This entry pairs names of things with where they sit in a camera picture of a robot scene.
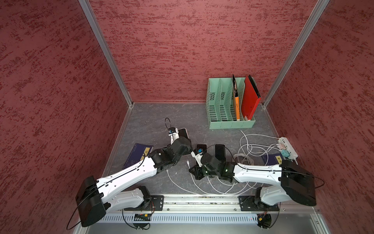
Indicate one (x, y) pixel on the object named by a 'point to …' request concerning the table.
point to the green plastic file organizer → (221, 103)
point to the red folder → (250, 98)
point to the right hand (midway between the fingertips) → (190, 174)
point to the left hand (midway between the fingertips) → (185, 145)
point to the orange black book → (236, 101)
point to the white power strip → (289, 147)
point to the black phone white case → (220, 152)
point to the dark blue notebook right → (272, 159)
